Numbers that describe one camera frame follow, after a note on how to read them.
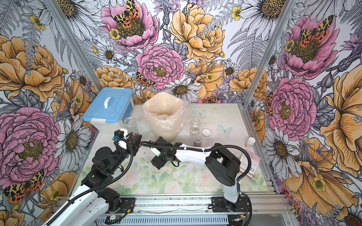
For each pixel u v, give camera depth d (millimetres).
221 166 470
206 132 1024
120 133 587
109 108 952
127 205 743
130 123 643
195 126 917
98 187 492
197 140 908
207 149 511
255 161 865
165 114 826
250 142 908
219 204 742
